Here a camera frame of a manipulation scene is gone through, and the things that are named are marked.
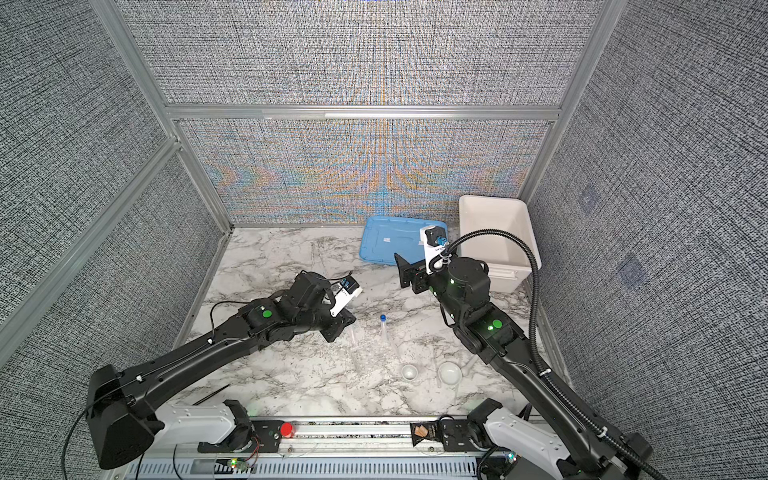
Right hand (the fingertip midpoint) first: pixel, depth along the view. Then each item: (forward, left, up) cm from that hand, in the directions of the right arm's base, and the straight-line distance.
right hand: (416, 245), depth 67 cm
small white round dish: (-16, +1, -35) cm, 39 cm away
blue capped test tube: (-8, +8, -25) cm, 28 cm away
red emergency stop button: (-30, +32, -33) cm, 55 cm away
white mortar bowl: (-17, -10, -34) cm, 39 cm away
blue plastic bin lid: (+35, +8, -33) cm, 49 cm away
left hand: (-9, +16, -17) cm, 25 cm away
